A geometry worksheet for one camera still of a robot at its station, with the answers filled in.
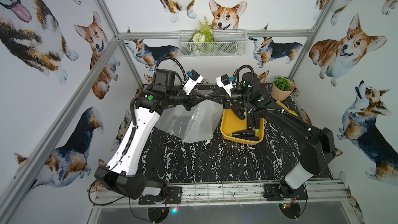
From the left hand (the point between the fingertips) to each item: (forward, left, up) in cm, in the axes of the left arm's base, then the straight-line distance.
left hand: (205, 96), depth 66 cm
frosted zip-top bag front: (-4, +1, -15) cm, 15 cm away
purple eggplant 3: (+7, -27, -34) cm, 45 cm away
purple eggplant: (0, -25, -33) cm, 41 cm away
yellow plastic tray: (+7, -16, -35) cm, 39 cm away
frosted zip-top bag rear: (+11, +21, -37) cm, 44 cm away
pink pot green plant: (+27, -51, -25) cm, 63 cm away
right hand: (0, 0, 0) cm, 1 cm away
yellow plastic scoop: (+14, -57, -36) cm, 69 cm away
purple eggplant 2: (-3, -26, -34) cm, 43 cm away
